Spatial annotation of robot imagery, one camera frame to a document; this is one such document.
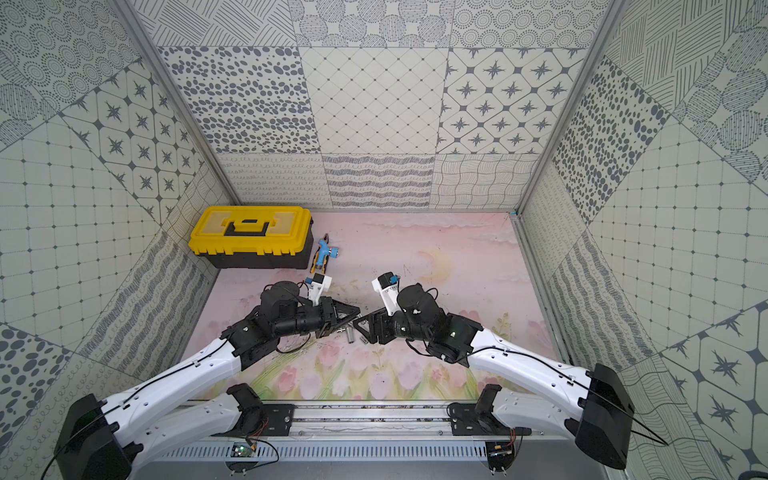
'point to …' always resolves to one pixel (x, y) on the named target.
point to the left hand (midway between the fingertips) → (360, 306)
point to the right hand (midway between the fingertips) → (365, 322)
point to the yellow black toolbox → (254, 237)
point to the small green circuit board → (240, 451)
